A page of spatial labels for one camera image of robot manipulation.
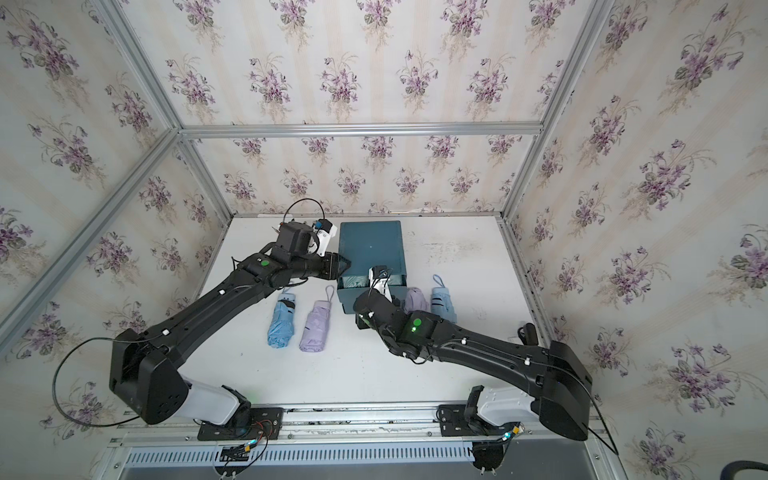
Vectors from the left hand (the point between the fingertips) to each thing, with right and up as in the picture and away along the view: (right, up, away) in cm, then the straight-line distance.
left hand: (347, 265), depth 79 cm
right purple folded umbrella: (+19, -12, +10) cm, 25 cm away
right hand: (+5, -9, -4) cm, 11 cm away
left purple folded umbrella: (-10, -19, +8) cm, 23 cm away
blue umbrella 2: (+28, -13, +13) cm, 34 cm away
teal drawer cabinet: (+5, +6, +4) cm, 9 cm away
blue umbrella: (-20, -19, +6) cm, 28 cm away
